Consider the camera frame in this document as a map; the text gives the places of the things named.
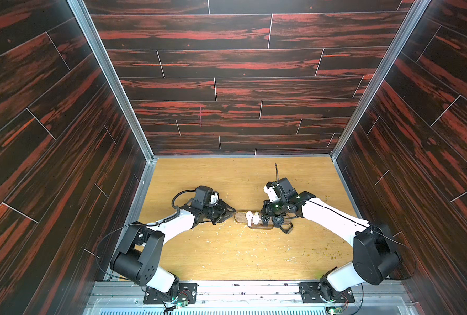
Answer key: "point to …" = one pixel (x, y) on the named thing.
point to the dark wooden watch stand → (240, 216)
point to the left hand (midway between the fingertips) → (236, 211)
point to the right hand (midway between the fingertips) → (264, 208)
